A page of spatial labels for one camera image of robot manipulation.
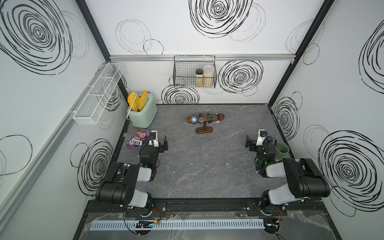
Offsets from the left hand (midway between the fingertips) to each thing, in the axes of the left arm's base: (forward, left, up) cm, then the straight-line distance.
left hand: (156, 136), depth 89 cm
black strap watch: (+10, -27, +6) cm, 29 cm away
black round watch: (+12, -32, +5) cm, 35 cm away
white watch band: (+12, -37, +6) cm, 39 cm away
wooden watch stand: (+12, -30, -9) cm, 34 cm away
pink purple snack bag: (+3, +13, -7) cm, 15 cm away
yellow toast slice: (+20, +11, +10) cm, 25 cm away
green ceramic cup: (-3, -77, -6) cm, 78 cm away
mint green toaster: (+14, +12, -1) cm, 19 cm away
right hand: (+2, -61, 0) cm, 61 cm away
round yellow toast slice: (+21, +19, +10) cm, 30 cm away
